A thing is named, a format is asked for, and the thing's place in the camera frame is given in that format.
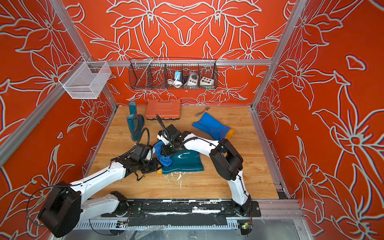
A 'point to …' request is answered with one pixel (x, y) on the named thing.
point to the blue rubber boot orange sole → (218, 131)
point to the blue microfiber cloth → (165, 161)
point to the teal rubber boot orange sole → (135, 122)
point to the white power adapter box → (193, 79)
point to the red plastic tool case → (165, 109)
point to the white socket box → (206, 81)
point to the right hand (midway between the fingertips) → (158, 154)
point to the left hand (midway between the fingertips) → (162, 165)
